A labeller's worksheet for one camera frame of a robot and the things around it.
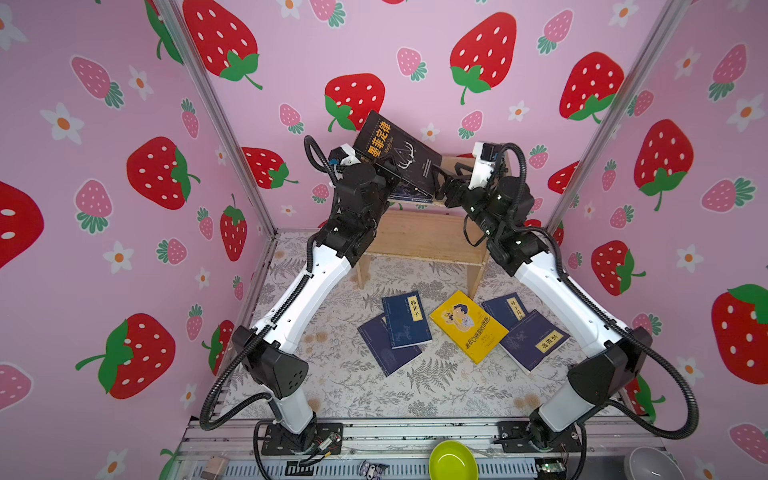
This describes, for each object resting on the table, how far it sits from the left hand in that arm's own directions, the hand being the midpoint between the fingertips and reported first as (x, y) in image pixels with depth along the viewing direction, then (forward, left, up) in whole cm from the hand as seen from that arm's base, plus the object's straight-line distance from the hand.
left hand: (398, 150), depth 64 cm
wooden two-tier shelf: (+9, -9, -34) cm, 36 cm away
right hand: (-1, -10, -3) cm, 10 cm away
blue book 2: (-19, +6, -52) cm, 56 cm away
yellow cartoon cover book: (-17, -25, -52) cm, 60 cm away
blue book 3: (-8, -37, -52) cm, 65 cm away
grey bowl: (-51, -60, -50) cm, 93 cm away
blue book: (-13, -3, -52) cm, 53 cm away
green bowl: (-51, -14, -52) cm, 74 cm away
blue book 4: (-21, -41, -50) cm, 68 cm away
